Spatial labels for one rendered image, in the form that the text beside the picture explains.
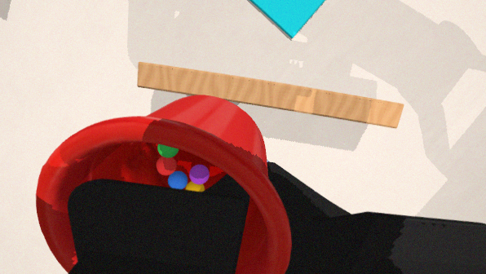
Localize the red cup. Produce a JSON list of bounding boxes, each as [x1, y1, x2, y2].
[[36, 95, 292, 274]]

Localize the green marble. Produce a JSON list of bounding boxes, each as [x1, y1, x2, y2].
[[157, 144, 179, 158]]

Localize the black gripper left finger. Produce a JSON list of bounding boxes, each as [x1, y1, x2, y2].
[[68, 174, 250, 274]]

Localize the red marble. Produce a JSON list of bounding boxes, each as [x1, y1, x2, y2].
[[156, 157, 177, 176]]

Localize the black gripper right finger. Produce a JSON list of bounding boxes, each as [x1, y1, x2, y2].
[[267, 161, 486, 274]]

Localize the purple marble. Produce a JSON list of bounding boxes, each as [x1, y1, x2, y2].
[[189, 165, 210, 185]]

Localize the tan wooden flat bar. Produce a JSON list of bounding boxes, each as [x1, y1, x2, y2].
[[137, 62, 404, 128]]

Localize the blue marble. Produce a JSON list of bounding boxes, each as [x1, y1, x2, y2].
[[168, 171, 188, 189]]

